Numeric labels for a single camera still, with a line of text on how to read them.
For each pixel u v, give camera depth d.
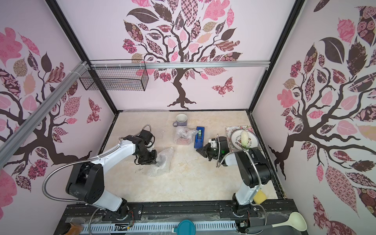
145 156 0.74
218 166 0.71
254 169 0.45
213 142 0.90
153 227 0.70
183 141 0.94
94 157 0.48
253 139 1.01
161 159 0.85
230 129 1.07
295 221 0.70
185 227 0.63
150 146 0.76
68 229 0.62
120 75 0.95
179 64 0.93
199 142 0.95
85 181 0.43
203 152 0.84
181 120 1.09
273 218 0.72
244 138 0.98
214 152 0.81
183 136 0.96
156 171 0.81
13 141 0.51
